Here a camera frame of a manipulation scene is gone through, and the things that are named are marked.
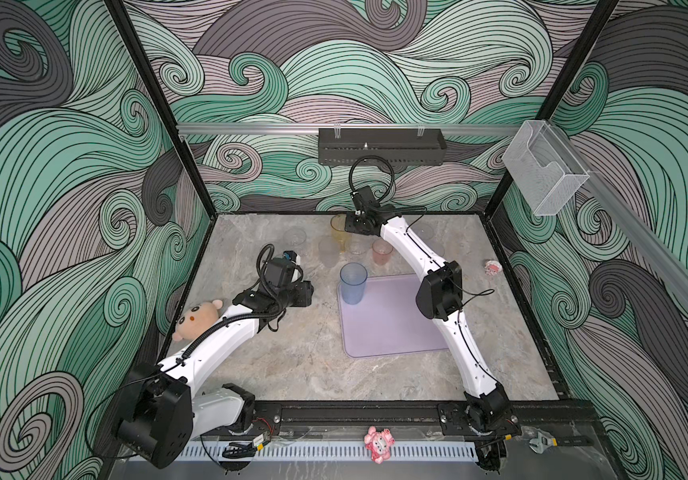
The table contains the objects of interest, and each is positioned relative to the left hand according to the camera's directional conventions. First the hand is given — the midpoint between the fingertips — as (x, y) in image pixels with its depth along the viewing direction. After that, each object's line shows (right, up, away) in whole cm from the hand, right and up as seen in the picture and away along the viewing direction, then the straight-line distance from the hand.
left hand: (306, 286), depth 84 cm
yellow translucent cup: (+10, +14, +18) cm, 25 cm away
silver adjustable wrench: (+58, -35, -15) cm, 69 cm away
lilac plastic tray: (+25, -12, +9) cm, 29 cm away
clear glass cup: (-7, +14, +24) cm, 29 cm away
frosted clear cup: (+6, +9, +22) cm, 24 cm away
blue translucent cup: (+14, 0, +12) cm, 19 cm away
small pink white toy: (+62, +4, +15) cm, 64 cm away
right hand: (+14, +19, +16) cm, 29 cm away
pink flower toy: (+19, -34, -17) cm, 42 cm away
